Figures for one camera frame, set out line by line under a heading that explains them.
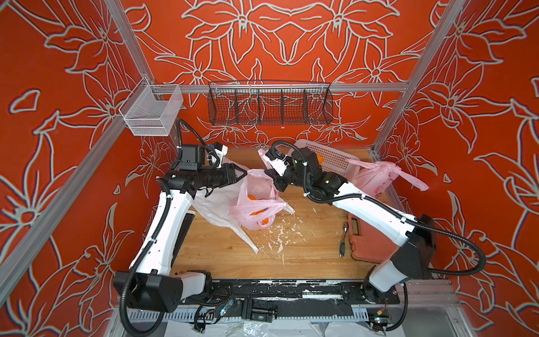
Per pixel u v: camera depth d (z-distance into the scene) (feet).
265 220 2.43
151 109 3.08
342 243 2.73
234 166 2.11
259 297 2.39
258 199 2.21
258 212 2.18
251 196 3.11
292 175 2.04
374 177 2.80
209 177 1.93
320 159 3.57
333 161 3.55
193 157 1.76
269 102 3.21
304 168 1.78
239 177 2.19
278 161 2.00
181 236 2.78
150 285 1.21
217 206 3.10
